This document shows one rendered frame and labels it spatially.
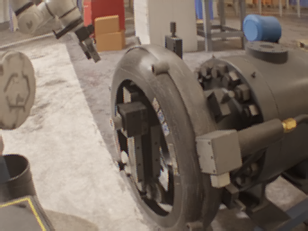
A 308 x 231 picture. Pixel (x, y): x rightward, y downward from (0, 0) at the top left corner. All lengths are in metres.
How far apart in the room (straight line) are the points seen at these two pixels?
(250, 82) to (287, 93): 0.18
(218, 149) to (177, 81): 0.25
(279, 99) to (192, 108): 0.44
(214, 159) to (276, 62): 0.66
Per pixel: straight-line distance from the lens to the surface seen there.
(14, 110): 0.63
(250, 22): 1.77
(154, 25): 5.06
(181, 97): 1.04
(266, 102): 1.29
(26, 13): 1.18
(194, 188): 1.05
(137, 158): 1.37
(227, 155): 0.94
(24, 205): 1.63
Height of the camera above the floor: 1.25
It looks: 22 degrees down
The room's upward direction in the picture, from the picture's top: 3 degrees counter-clockwise
